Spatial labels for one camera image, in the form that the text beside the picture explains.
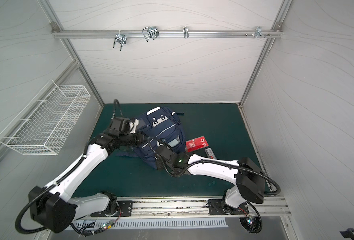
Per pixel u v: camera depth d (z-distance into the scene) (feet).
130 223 2.31
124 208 2.40
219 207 2.40
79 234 2.21
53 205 1.22
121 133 1.98
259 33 2.51
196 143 3.22
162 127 3.12
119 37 2.56
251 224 2.36
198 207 2.47
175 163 1.86
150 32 2.51
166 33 2.57
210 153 3.02
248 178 1.37
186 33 2.56
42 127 2.21
